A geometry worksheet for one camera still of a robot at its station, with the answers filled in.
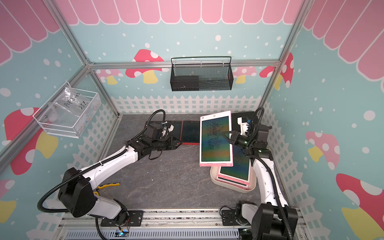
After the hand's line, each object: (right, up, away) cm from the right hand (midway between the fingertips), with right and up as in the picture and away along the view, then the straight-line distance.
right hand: (222, 133), depth 75 cm
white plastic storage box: (-2, -24, +14) cm, 27 cm away
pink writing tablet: (-3, -9, 0) cm, 9 cm away
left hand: (-22, -7, +6) cm, 24 cm away
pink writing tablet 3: (+8, -29, +9) cm, 31 cm away
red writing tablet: (-17, -1, +34) cm, 38 cm away
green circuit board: (-49, -49, -3) cm, 69 cm away
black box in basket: (-20, +29, +13) cm, 38 cm away
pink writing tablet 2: (+13, -23, +13) cm, 30 cm away
